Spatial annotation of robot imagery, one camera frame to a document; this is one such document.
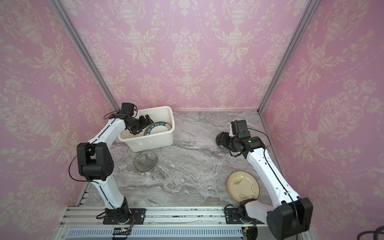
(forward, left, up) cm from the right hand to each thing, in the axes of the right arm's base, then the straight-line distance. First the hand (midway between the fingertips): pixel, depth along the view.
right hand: (221, 140), depth 79 cm
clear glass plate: (0, +47, -20) cm, 51 cm away
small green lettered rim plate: (+23, +40, -16) cm, 49 cm away
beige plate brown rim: (-17, -12, -21) cm, 30 cm away
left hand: (+18, +43, -5) cm, 46 cm away
